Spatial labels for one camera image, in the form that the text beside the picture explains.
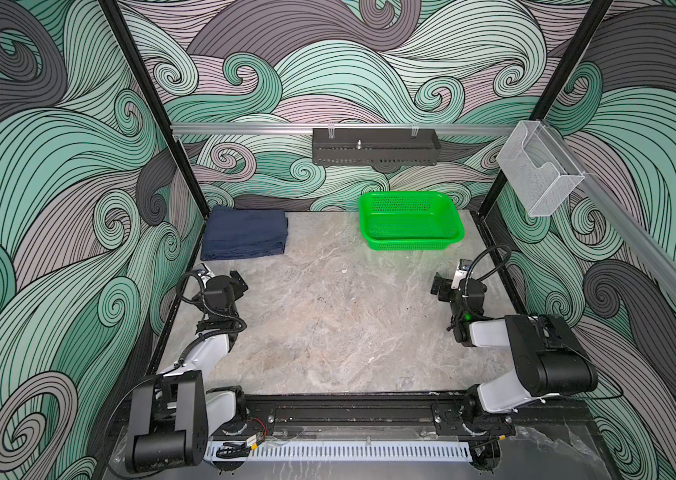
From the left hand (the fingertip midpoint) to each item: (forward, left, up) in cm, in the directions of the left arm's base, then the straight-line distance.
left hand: (219, 276), depth 87 cm
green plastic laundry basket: (+35, -64, -11) cm, 74 cm away
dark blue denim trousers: (+30, +7, -15) cm, 34 cm away
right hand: (+5, -73, -4) cm, 73 cm away
